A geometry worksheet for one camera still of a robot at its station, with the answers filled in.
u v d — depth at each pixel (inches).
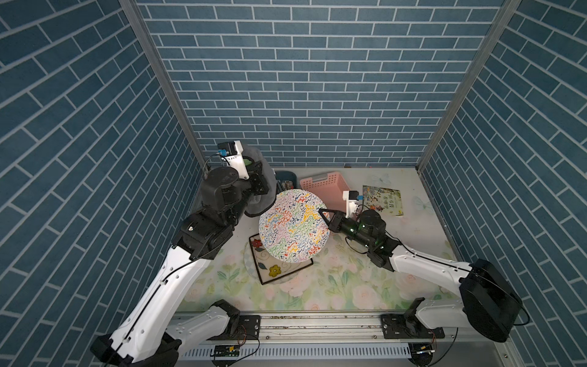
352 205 28.4
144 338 14.1
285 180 44.0
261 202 23.8
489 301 16.6
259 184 23.5
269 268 33.3
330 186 44.0
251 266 34.1
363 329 29.2
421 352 27.7
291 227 30.3
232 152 19.0
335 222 28.2
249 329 29.0
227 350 28.3
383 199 42.6
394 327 29.0
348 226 27.2
